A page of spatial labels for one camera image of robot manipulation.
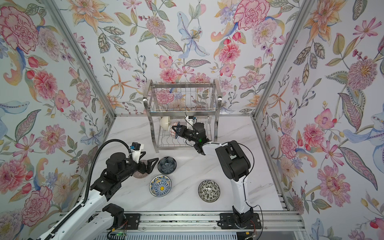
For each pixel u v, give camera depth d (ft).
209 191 2.75
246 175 1.79
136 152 2.21
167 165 3.04
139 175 2.88
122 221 2.29
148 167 2.27
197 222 2.47
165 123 3.31
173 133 2.95
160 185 2.80
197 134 2.45
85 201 1.62
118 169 1.94
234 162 1.82
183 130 2.71
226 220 2.41
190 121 2.83
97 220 1.93
